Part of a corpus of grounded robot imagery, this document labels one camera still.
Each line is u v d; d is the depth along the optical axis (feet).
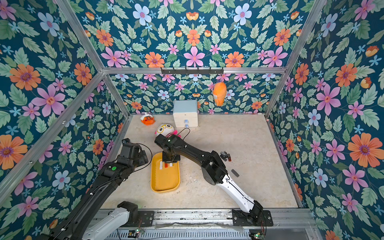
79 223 1.34
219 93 3.20
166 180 2.85
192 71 3.06
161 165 2.98
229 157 3.14
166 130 3.33
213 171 1.97
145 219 2.41
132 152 1.93
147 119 3.64
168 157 2.64
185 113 3.35
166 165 3.01
